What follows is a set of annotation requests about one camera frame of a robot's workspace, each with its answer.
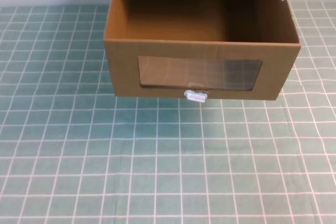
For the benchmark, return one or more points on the cardboard shoebox drawer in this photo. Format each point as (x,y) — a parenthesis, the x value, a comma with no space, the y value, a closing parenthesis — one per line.
(230,51)

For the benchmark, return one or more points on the cyan checkered tablecloth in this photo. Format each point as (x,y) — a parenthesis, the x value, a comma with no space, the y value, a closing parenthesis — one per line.
(73,152)

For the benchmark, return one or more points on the white drawer handle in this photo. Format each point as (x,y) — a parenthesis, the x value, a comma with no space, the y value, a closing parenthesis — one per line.
(195,96)

